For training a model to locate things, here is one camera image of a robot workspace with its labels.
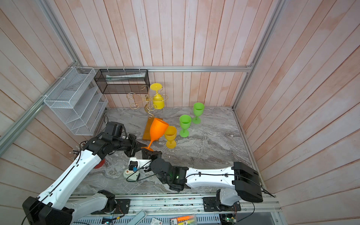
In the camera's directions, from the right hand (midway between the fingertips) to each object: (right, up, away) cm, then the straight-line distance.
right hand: (145, 147), depth 68 cm
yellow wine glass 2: (+3, +27, +25) cm, 37 cm away
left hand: (+1, 0, +3) cm, 3 cm away
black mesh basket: (-25, +43, +34) cm, 60 cm away
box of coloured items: (+22, -37, +2) cm, 44 cm away
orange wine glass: (+6, +9, -1) cm, 11 cm away
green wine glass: (+21, +12, +25) cm, 35 cm away
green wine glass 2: (+31, +22, +31) cm, 49 cm away
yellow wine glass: (+12, +5, +17) cm, 22 cm away
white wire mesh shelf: (-40, +23, +11) cm, 47 cm away
